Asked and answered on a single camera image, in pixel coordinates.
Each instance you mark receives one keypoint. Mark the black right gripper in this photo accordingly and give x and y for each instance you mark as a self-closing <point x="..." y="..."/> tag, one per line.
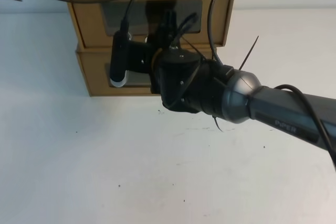
<point x="185" y="80"/>

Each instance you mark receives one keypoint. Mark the cardboard shoebox drawer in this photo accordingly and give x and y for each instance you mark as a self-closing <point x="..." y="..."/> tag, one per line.
<point x="97" y="23"/>

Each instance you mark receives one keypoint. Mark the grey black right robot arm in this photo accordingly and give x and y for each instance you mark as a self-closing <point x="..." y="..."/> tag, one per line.
<point x="307" y="117"/>

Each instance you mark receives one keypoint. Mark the lower brown cardboard shoebox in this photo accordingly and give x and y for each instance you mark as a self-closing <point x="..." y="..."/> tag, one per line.
<point x="95" y="66"/>

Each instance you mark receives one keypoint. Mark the black zip tie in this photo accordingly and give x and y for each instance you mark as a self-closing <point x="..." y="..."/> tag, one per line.
<point x="248" y="54"/>

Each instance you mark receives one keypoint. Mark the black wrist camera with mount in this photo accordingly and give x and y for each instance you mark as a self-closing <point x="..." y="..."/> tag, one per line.
<point x="130" y="61"/>

